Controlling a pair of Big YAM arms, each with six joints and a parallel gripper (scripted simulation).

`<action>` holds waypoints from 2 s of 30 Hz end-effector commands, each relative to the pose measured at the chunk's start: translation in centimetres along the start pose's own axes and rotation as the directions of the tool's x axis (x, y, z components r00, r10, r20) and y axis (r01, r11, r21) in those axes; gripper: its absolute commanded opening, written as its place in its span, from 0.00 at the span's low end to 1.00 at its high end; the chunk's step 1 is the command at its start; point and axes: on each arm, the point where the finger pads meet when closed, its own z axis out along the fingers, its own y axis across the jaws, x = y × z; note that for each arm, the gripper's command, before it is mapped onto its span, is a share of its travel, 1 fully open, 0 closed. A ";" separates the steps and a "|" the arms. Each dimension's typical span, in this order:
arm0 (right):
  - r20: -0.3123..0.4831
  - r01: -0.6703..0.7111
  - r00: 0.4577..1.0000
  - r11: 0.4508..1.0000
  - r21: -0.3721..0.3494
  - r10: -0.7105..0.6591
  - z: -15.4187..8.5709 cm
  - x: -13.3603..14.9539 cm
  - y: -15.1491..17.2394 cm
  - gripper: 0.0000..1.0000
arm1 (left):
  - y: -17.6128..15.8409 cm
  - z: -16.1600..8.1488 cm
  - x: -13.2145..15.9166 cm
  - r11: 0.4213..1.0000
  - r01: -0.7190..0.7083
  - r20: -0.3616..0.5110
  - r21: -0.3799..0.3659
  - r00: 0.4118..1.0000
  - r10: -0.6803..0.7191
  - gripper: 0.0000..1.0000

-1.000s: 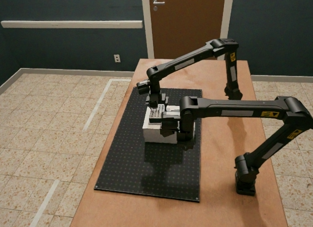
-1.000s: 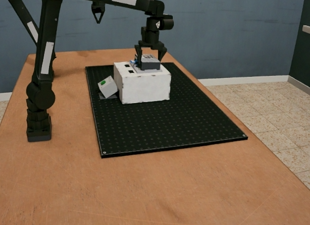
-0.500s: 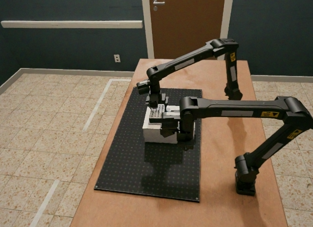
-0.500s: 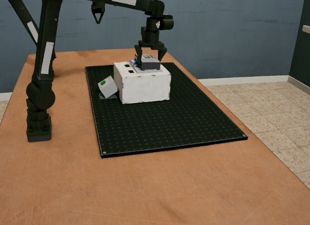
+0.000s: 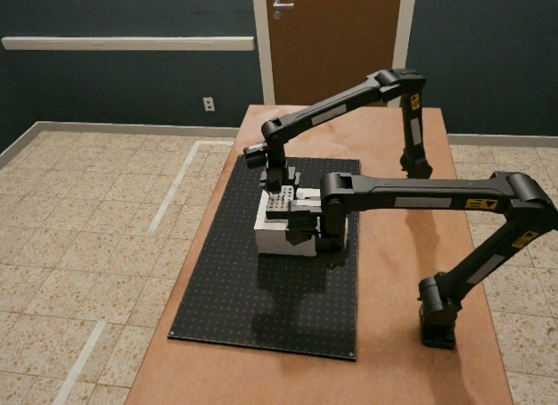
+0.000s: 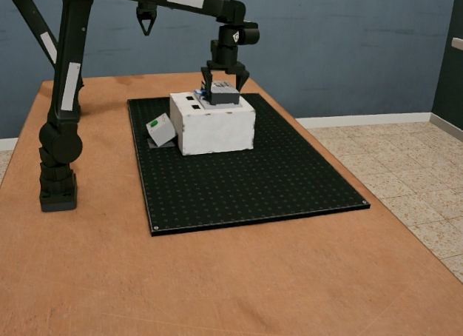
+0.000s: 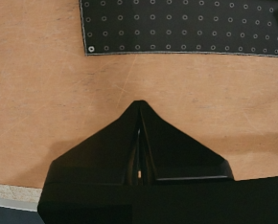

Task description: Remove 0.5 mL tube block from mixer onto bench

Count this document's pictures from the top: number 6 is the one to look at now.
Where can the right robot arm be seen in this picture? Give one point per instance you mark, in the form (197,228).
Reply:
(59,134)

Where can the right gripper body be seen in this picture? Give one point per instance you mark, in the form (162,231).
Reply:
(226,60)

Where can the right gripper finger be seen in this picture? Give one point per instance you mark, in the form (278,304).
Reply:
(239,84)
(209,77)

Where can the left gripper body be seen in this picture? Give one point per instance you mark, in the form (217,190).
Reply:
(142,7)

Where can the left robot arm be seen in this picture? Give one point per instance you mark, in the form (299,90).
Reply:
(38,27)

